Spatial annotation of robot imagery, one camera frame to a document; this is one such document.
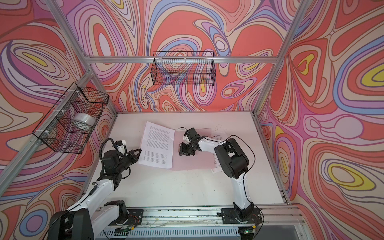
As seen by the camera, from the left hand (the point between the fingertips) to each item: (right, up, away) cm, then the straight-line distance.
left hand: (142, 149), depth 85 cm
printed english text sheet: (+6, -1, +8) cm, 10 cm away
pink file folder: (+34, -8, +8) cm, 36 cm away
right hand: (+21, -6, +11) cm, 25 cm away
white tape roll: (-25, +16, -12) cm, 32 cm away
